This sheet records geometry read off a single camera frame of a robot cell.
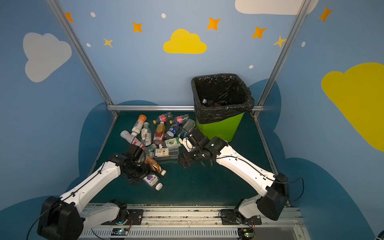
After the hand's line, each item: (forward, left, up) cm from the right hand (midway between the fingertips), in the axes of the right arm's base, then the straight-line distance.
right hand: (185, 157), depth 74 cm
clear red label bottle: (+39, +9, -15) cm, 43 cm away
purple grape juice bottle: (-7, +18, -16) cm, 25 cm away
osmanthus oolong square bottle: (+10, +13, -16) cm, 23 cm away
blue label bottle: (+26, +14, -17) cm, 34 cm away
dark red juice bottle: (+21, +20, -13) cm, 32 cm away
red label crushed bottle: (+43, -14, -1) cm, 45 cm away
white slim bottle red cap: (0, -2, +13) cm, 13 cm away
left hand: (-6, +19, -12) cm, 24 cm away
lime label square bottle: (+18, +11, -16) cm, 27 cm away
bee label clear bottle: (+23, +30, -14) cm, 40 cm away
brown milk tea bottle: (+1, +19, -16) cm, 25 cm away
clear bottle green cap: (+37, +1, -18) cm, 41 cm away
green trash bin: (+25, -24, -8) cm, 35 cm away
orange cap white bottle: (+31, +39, -16) cm, 52 cm away
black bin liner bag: (+48, -20, +1) cm, 52 cm away
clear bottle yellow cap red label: (+41, +21, -16) cm, 49 cm away
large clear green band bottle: (+13, +25, -16) cm, 32 cm away
